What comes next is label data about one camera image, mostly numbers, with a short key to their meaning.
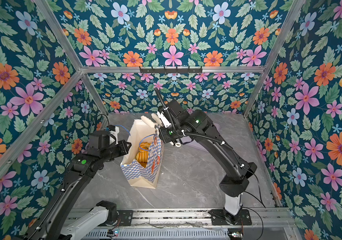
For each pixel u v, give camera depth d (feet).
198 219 2.44
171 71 3.01
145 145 3.09
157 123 2.31
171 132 1.73
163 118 1.64
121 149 2.09
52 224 1.27
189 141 1.63
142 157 2.82
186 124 1.37
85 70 3.04
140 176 2.56
